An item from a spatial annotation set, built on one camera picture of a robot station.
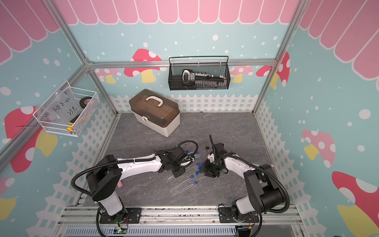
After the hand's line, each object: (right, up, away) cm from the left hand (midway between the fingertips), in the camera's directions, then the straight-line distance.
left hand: (180, 170), depth 88 cm
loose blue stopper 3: (+10, -2, +2) cm, 11 cm away
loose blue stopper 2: (+12, +1, +4) cm, 12 cm away
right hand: (+12, -1, -2) cm, 13 cm away
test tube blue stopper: (-6, -4, -1) cm, 7 cm away
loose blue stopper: (+13, +2, +5) cm, 14 cm away
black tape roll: (-51, +40, -8) cm, 65 cm away
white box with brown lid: (-16, +35, +4) cm, 39 cm away
